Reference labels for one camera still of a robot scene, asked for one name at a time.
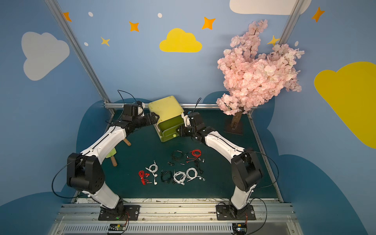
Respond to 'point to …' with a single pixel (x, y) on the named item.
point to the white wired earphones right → (190, 178)
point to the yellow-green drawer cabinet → (170, 118)
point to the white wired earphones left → (153, 168)
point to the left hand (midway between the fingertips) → (153, 116)
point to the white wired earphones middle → (182, 180)
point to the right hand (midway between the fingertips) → (179, 128)
